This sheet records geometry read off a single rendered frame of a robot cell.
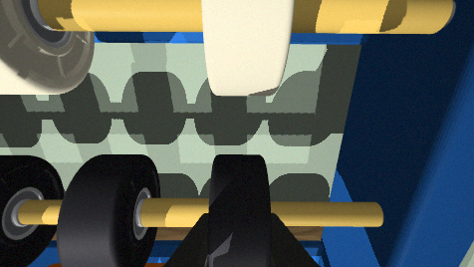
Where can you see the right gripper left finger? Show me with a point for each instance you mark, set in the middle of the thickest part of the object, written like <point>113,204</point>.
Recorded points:
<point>193,250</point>

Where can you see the light brown wooden block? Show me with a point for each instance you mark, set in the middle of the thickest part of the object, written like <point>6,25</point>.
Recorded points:
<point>307,233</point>

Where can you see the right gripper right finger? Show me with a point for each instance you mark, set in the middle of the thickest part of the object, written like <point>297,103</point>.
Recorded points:
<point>286,250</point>

